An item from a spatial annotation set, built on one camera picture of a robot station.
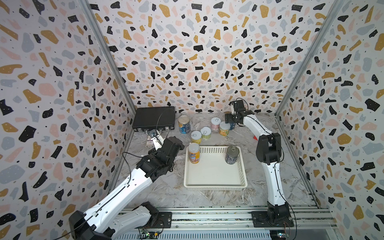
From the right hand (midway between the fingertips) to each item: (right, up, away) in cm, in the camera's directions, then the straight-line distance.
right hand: (231, 116), depth 108 cm
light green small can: (-18, -11, -5) cm, 22 cm away
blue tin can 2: (+1, -7, +1) cm, 7 cm away
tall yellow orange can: (-25, -20, -23) cm, 40 cm away
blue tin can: (-33, -4, -5) cm, 34 cm away
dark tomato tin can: (-3, -24, -18) cm, 29 cm away
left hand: (-37, -15, -34) cm, 52 cm away
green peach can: (-5, -8, -4) cm, 11 cm away
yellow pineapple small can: (-25, -14, -7) cm, 30 cm away
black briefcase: (-58, -1, +9) cm, 59 cm away
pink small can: (-11, -5, +1) cm, 13 cm away
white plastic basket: (-15, -34, -20) cm, 42 cm away
